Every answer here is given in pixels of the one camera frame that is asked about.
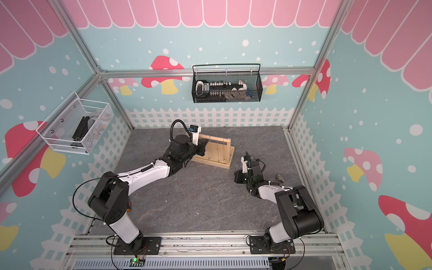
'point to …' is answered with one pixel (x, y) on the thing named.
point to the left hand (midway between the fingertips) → (208, 142)
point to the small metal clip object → (279, 178)
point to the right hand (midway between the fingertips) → (234, 172)
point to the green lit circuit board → (134, 262)
